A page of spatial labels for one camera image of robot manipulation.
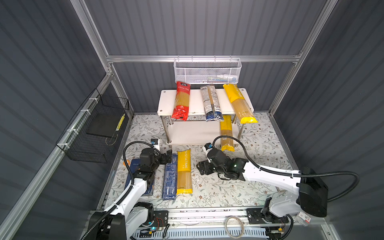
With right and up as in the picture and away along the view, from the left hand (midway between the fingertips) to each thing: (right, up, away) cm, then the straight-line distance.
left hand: (165, 150), depth 85 cm
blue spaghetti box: (+3, -20, -4) cm, 20 cm away
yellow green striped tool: (-22, +16, -7) cm, 28 cm away
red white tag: (+69, -30, -14) cm, 77 cm away
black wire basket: (-34, +9, -13) cm, 38 cm away
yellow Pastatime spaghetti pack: (+11, -13, +2) cm, 17 cm away
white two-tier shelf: (+15, +9, +14) cm, 23 cm away
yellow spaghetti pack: (+37, +4, +6) cm, 38 cm away
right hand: (+21, -6, -5) cm, 23 cm away
